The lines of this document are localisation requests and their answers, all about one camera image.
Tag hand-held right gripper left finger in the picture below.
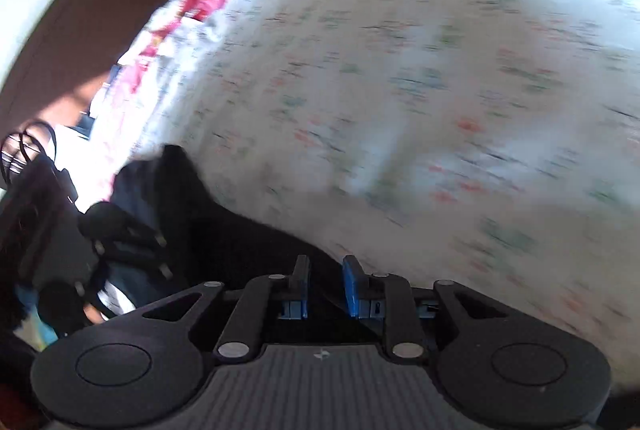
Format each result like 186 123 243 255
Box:
142 255 311 363

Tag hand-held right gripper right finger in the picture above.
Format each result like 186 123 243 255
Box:
342 255 506 359

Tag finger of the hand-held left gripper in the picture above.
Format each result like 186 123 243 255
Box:
105 232 168 253
95 260 176 283

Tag black pants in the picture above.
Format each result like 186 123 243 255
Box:
112 144 361 336

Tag blue grey bed sheet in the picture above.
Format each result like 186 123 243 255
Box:
82 62 126 133

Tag white floral blanket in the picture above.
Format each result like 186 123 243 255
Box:
90 0 640 391

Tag dark wooden headboard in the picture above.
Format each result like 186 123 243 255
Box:
0 0 236 131

